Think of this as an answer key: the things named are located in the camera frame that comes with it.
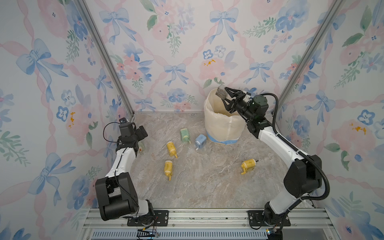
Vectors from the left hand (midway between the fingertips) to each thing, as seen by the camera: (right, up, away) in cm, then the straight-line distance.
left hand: (136, 130), depth 88 cm
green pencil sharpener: (+28, -3, +10) cm, 30 cm away
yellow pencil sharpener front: (+20, -21, -6) cm, 30 cm away
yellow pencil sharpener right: (+65, -20, -3) cm, 68 cm away
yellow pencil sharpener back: (+21, -12, +3) cm, 24 cm away
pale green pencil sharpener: (+1, -10, +5) cm, 11 cm away
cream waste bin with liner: (+49, +2, -6) cm, 50 cm away
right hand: (+48, +20, -16) cm, 55 cm away
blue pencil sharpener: (+38, -7, +7) cm, 40 cm away
